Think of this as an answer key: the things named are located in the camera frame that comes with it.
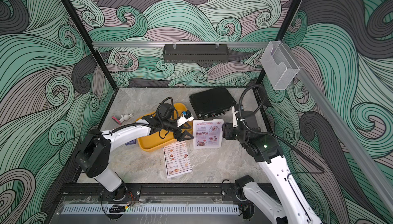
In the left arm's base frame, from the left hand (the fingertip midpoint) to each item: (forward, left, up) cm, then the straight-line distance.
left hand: (191, 129), depth 80 cm
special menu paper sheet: (-1, -9, -2) cm, 10 cm away
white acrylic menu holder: (-4, -2, -12) cm, 13 cm away
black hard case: (+24, -14, -7) cm, 29 cm away
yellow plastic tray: (-7, +14, +4) cm, 16 cm away
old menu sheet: (-11, +8, -14) cm, 20 cm away
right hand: (-4, -17, +11) cm, 20 cm away
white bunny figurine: (+15, +44, -11) cm, 47 cm away
